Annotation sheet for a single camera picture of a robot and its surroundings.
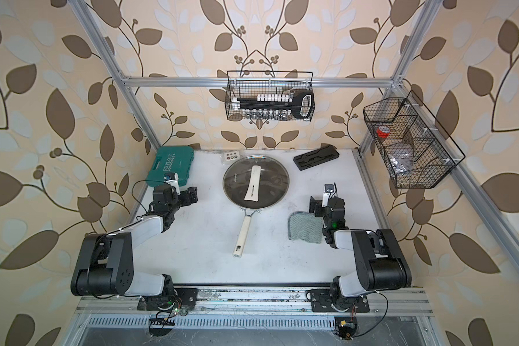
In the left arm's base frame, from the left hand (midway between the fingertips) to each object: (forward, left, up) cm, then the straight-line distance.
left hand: (181, 187), depth 92 cm
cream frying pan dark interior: (-21, -28, 0) cm, 35 cm away
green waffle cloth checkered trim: (-14, -54, -8) cm, 56 cm away
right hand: (-2, -62, -4) cm, 63 cm away
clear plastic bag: (-2, -83, +23) cm, 86 cm away
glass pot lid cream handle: (+2, -32, +2) cm, 32 cm away
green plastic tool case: (+23, +13, -6) cm, 27 cm away
